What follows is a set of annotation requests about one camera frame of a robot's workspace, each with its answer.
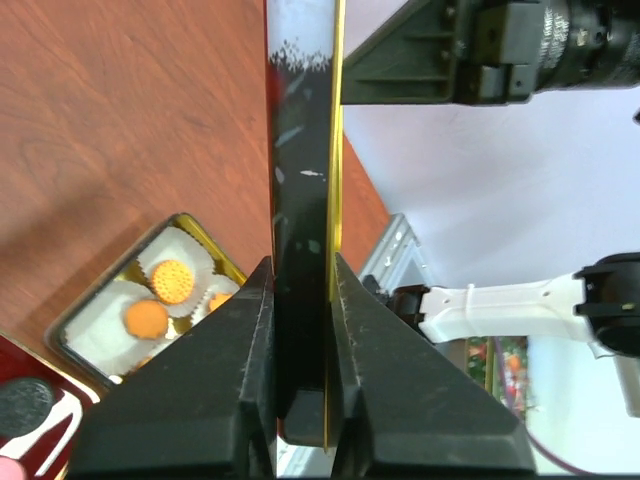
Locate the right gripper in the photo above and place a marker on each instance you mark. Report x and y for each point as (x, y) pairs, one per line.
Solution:
(513, 51)

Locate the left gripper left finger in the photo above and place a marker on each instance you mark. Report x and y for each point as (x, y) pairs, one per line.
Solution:
(203, 408)

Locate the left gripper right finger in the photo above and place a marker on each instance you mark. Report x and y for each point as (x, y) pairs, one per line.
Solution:
(400, 409)

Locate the small flower cookie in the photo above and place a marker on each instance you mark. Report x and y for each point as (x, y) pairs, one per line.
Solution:
(142, 363)

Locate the dark red tray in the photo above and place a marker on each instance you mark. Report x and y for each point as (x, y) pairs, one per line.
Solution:
(44, 453)

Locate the large round orange cookie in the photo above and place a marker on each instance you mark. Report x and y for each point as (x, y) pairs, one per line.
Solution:
(172, 281)

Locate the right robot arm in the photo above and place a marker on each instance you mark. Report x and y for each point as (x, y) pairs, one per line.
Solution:
(598, 305)

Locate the green christmas tin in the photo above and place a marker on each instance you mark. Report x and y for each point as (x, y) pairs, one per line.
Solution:
(500, 365)

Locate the white paper cup back-left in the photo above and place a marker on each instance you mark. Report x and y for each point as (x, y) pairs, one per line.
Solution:
(98, 335)

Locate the black sandwich cookie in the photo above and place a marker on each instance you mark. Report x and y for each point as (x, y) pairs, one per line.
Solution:
(25, 404)

